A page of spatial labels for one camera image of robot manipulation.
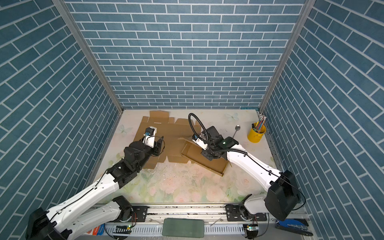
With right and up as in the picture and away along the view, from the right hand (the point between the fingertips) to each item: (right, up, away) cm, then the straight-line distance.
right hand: (204, 146), depth 82 cm
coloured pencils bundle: (+36, +13, +13) cm, 41 cm away
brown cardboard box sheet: (-8, -7, +19) cm, 21 cm away
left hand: (-24, +6, -6) cm, 25 cm away
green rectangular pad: (-11, -37, -12) cm, 40 cm away
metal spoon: (+25, +9, +26) cm, 37 cm away
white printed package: (-50, -38, -13) cm, 64 cm away
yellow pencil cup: (+34, +7, +13) cm, 37 cm away
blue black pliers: (+43, -34, -14) cm, 57 cm away
